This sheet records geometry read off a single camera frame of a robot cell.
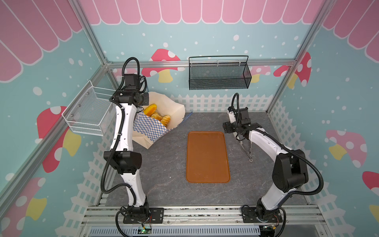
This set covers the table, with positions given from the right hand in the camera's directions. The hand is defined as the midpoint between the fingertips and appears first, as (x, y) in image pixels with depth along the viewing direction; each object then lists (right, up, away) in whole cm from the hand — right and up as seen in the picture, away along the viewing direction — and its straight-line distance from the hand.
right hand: (228, 122), depth 92 cm
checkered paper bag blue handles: (-49, -4, -7) cm, 50 cm away
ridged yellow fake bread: (-52, +9, +7) cm, 53 cm away
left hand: (-51, +12, -11) cm, 54 cm away
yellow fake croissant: (-42, +2, +10) cm, 43 cm away
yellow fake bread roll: (-48, +5, +8) cm, 49 cm away
